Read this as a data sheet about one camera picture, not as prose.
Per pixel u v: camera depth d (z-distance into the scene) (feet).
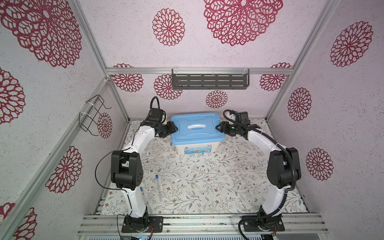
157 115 2.39
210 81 3.24
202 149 3.11
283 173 1.67
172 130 2.68
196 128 3.03
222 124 2.80
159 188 2.80
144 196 2.74
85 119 2.38
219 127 2.90
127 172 1.65
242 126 2.34
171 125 2.73
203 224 2.49
